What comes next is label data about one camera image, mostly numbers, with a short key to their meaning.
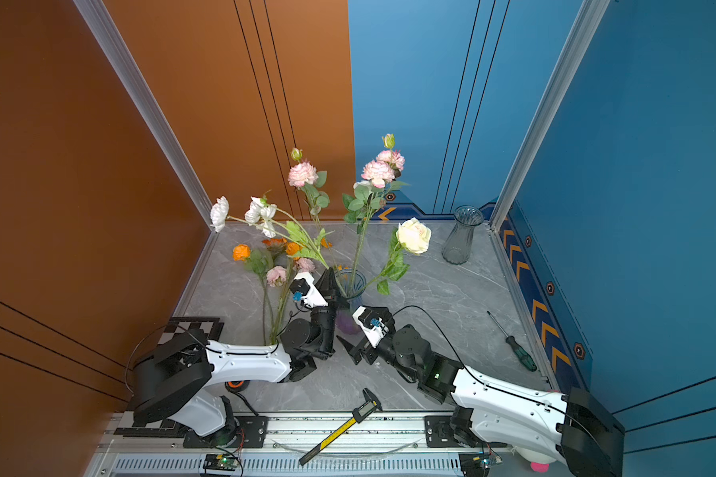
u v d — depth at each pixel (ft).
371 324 1.95
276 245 3.50
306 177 2.32
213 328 2.92
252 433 2.43
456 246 3.33
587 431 1.34
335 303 2.13
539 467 2.19
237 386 2.58
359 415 2.48
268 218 2.15
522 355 2.78
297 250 2.74
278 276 3.25
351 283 2.66
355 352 2.10
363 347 2.08
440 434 2.38
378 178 2.18
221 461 2.33
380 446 2.38
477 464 2.29
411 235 1.90
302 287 1.97
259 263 3.46
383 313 2.24
